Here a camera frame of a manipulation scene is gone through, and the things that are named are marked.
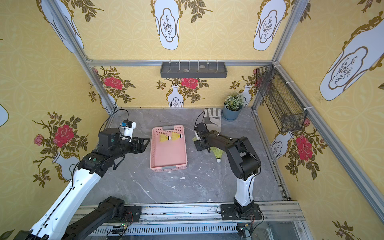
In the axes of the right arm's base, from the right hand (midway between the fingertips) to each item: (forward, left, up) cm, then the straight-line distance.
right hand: (200, 145), depth 98 cm
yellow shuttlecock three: (+2, +4, +5) cm, 7 cm away
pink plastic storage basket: (-8, +20, -1) cm, 22 cm away
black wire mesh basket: (+8, -48, +25) cm, 54 cm away
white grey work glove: (+24, -9, 0) cm, 25 cm away
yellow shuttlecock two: (+5, +17, +3) cm, 18 cm away
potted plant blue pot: (+24, -22, +4) cm, 33 cm away
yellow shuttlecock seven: (-7, -11, +3) cm, 13 cm away
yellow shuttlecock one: (+3, +24, +3) cm, 25 cm away
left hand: (-11, +27, +23) cm, 37 cm away
